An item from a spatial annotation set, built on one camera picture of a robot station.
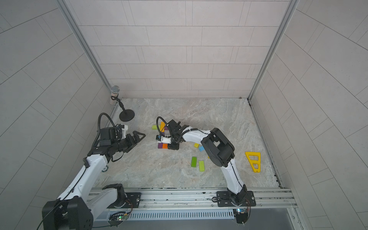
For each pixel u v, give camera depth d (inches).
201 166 32.5
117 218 25.8
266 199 28.7
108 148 22.7
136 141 27.8
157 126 31.3
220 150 20.5
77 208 14.7
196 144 35.8
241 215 27.2
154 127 39.1
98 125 24.4
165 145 33.4
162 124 30.0
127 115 41.4
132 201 27.8
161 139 31.6
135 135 28.0
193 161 33.3
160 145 35.0
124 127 29.7
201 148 34.8
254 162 32.6
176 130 28.9
